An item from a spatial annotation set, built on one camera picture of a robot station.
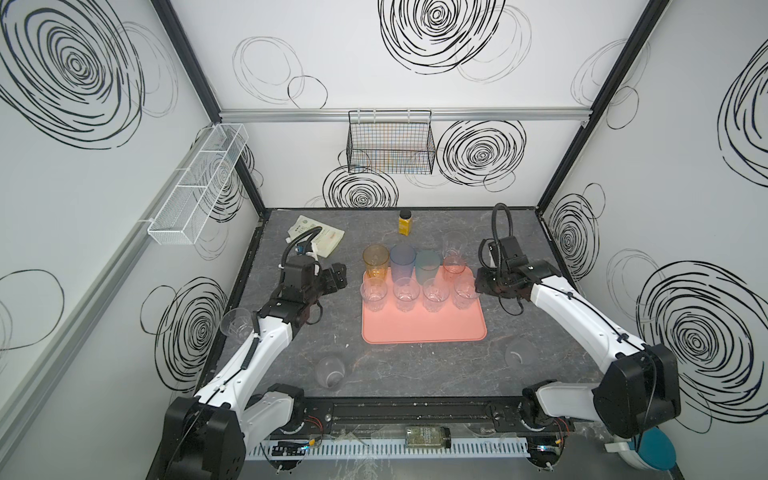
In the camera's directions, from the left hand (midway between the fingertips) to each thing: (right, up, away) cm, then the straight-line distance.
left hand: (335, 268), depth 83 cm
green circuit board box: (+24, -37, -15) cm, 47 cm away
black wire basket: (+16, +48, +41) cm, 65 cm away
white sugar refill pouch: (-8, +8, +26) cm, 29 cm away
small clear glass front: (+40, -9, +13) cm, 43 cm away
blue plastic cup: (+19, +2, +6) cm, 20 cm away
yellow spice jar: (+21, +14, +24) cm, 35 cm away
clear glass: (+21, -8, +10) cm, 24 cm away
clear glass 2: (+30, -8, +11) cm, 33 cm away
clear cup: (-1, -28, -3) cm, 28 cm away
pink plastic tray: (+15, -19, +10) cm, 26 cm away
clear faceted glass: (+10, -9, +11) cm, 17 cm away
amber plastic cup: (+11, +2, +5) cm, 12 cm away
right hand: (+40, -4, +1) cm, 40 cm away
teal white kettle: (+72, -37, -19) cm, 83 cm away
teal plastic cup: (+28, 0, +13) cm, 31 cm away
